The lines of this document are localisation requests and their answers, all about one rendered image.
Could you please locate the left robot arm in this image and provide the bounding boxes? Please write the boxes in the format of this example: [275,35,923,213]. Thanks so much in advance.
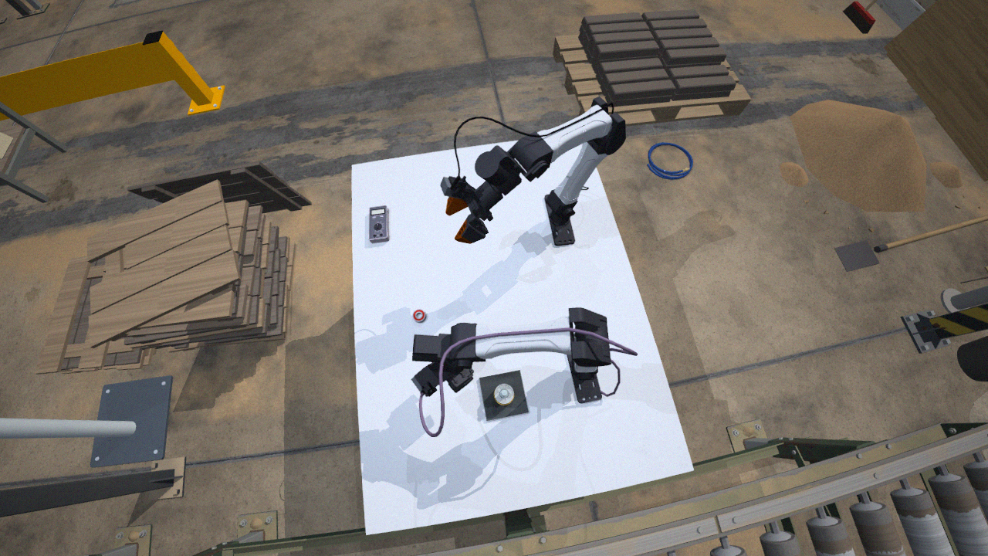
[411,307,611,403]

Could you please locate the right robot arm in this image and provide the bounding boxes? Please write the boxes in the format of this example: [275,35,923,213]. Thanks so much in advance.
[440,97,626,246]

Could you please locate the dark grey metal shelving rack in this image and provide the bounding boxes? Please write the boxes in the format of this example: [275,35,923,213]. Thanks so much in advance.
[0,102,68,203]

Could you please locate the dark grey steel column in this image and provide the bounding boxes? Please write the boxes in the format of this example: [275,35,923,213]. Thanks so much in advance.
[0,457,186,517]

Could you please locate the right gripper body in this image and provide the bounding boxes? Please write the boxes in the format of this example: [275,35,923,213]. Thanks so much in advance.
[462,181,503,243]

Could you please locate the red and black broom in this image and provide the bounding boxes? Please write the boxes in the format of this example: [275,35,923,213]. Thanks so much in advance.
[843,0,877,34]

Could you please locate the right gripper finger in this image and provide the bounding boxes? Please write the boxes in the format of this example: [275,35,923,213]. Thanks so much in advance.
[455,219,472,244]
[445,197,468,216]

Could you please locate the coiled blue hose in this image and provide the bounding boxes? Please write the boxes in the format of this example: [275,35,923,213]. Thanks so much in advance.
[647,142,693,180]

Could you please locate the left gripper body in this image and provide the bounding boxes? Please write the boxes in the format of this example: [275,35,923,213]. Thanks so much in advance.
[444,360,474,393]

